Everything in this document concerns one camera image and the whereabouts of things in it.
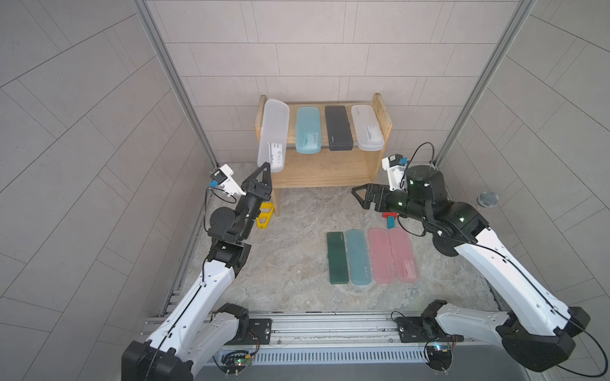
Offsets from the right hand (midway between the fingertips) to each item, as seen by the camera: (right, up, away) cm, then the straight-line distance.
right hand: (360, 192), depth 65 cm
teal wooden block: (+18, -14, +31) cm, 39 cm away
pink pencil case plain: (+12, -25, +22) cm, 35 cm away
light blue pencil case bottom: (+4, -28, +20) cm, 34 cm away
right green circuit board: (+25, -49, +5) cm, 55 cm away
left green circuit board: (-35, -47, 0) cm, 59 cm away
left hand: (-23, +7, -2) cm, 25 cm away
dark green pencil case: (-4, -29, +18) cm, 34 cm away
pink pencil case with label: (+20, -24, +22) cm, 38 cm away
